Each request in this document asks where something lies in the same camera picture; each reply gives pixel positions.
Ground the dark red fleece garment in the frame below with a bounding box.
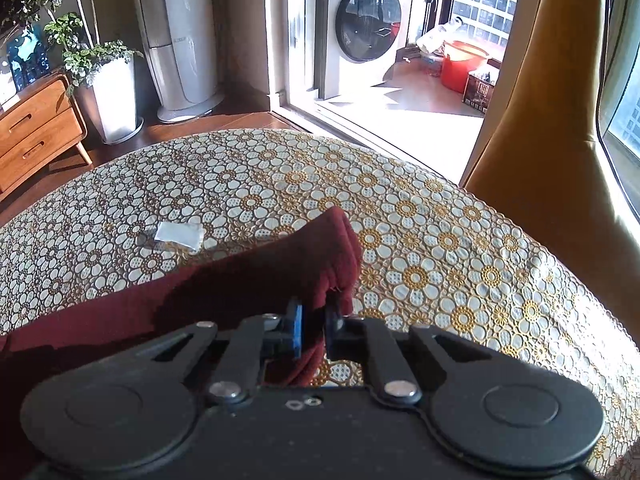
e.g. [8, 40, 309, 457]
[1, 207, 362, 389]

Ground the floral lace tablecloth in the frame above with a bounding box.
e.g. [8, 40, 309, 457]
[1, 129, 639, 479]

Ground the small white plastic packet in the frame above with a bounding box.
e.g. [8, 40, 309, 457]
[154, 221, 205, 252]

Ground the mustard yellow curtain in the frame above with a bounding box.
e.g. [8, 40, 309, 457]
[466, 0, 639, 339]

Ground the red plastic bucket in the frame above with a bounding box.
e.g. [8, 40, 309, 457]
[440, 40, 489, 93]

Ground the wooden TV sideboard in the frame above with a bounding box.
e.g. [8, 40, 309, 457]
[0, 70, 92, 198]

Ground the white tall planter with plant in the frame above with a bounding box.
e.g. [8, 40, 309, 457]
[1, 0, 143, 145]

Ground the white washing machine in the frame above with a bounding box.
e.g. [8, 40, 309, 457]
[318, 0, 411, 100]

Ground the white tower air conditioner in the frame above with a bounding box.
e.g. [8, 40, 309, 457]
[134, 0, 224, 124]

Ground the blue picture canvas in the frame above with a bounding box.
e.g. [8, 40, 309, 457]
[6, 24, 51, 92]

